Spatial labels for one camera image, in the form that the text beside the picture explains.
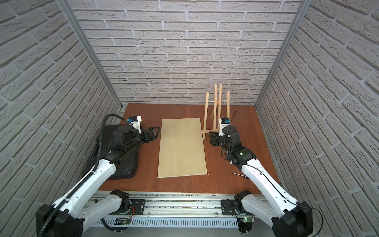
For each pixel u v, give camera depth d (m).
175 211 0.73
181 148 0.95
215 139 0.67
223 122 0.66
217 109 0.90
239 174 0.84
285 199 0.41
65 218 0.37
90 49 0.86
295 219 0.37
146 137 0.67
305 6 0.69
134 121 0.67
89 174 0.47
